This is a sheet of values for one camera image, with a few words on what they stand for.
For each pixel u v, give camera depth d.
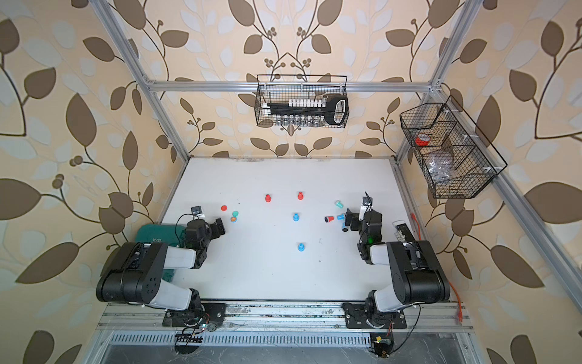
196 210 0.83
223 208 1.02
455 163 0.74
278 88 0.91
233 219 0.98
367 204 0.80
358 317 0.74
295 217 0.97
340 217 0.99
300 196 1.04
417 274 0.44
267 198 1.04
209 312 0.74
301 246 0.87
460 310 0.75
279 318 0.75
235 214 1.00
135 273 0.46
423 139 0.81
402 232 0.91
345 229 0.94
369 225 0.70
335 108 0.83
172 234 0.89
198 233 0.73
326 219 0.96
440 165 0.73
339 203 1.02
